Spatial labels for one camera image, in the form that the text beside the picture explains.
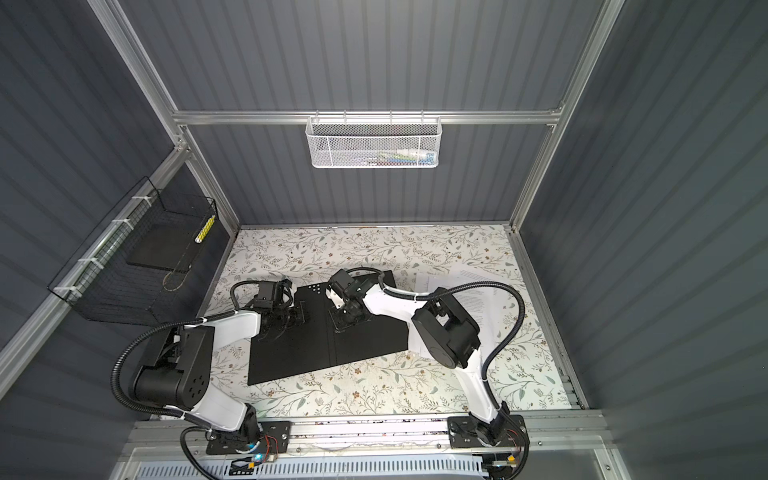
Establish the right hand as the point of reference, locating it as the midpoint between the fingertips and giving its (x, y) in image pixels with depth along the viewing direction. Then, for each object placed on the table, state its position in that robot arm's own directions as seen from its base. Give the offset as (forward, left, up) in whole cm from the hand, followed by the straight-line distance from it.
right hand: (337, 327), depth 91 cm
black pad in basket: (+9, +41, +29) cm, 51 cm away
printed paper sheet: (+8, -51, -5) cm, 52 cm away
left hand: (+5, +10, -1) cm, 11 cm away
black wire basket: (-5, +47, +30) cm, 56 cm away
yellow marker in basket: (+16, +34, +27) cm, 47 cm away
